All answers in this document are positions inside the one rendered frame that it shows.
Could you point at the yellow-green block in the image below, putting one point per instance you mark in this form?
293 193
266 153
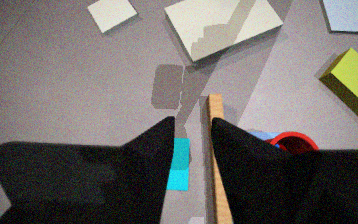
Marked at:
342 78

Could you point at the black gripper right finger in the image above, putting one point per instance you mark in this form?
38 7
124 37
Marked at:
265 184

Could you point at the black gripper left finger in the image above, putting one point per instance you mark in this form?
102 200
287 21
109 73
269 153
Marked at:
130 179

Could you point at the tan flat bar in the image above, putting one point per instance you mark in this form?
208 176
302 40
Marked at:
222 214

